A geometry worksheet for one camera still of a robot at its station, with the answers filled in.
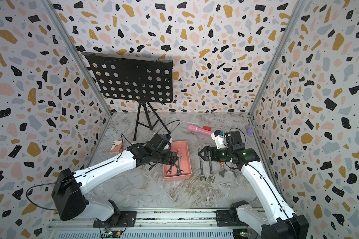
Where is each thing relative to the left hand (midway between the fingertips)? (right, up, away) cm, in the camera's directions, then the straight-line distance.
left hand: (174, 157), depth 80 cm
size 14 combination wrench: (-4, -11, +10) cm, 15 cm away
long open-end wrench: (+16, -12, +10) cm, 22 cm away
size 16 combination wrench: (+2, -11, +10) cm, 15 cm away
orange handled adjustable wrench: (+28, -10, +11) cm, 32 cm away
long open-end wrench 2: (+21, -14, +8) cm, 27 cm away
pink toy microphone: (+13, +14, +29) cm, 35 cm away
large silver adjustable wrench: (+36, -12, +10) cm, 39 cm away
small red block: (+21, +15, +32) cm, 41 cm away
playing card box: (-40, +3, +20) cm, 45 cm away
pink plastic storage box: (+3, +2, +21) cm, 21 cm away
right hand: (+16, +2, -5) cm, 17 cm away
